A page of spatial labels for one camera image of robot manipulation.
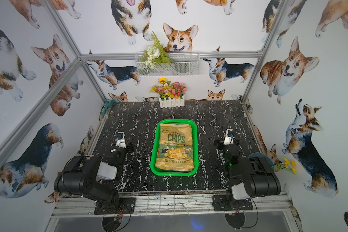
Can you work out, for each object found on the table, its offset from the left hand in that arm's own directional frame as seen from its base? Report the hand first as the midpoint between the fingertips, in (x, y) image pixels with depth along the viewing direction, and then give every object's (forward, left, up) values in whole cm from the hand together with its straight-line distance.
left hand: (125, 134), depth 91 cm
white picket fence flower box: (+31, -26, -4) cm, 41 cm away
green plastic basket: (-23, -23, 0) cm, 33 cm away
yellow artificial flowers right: (-24, -87, +7) cm, 90 cm away
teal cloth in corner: (+36, +25, -10) cm, 45 cm away
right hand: (-2, -64, +4) cm, 65 cm away
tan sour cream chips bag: (-11, -32, -1) cm, 33 cm away
